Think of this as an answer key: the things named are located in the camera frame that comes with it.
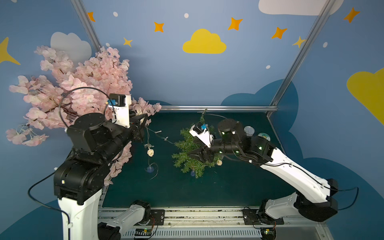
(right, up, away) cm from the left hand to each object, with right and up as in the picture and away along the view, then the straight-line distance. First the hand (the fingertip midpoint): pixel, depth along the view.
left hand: (141, 112), depth 50 cm
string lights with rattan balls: (0, -14, +11) cm, 17 cm away
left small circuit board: (-7, -57, +23) cm, 62 cm away
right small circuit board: (+55, -58, +23) cm, 84 cm away
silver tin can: (+57, -7, +54) cm, 79 cm away
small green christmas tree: (+14, -24, +29) cm, 40 cm away
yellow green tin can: (+67, -11, +48) cm, 83 cm away
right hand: (+18, -12, +10) cm, 24 cm away
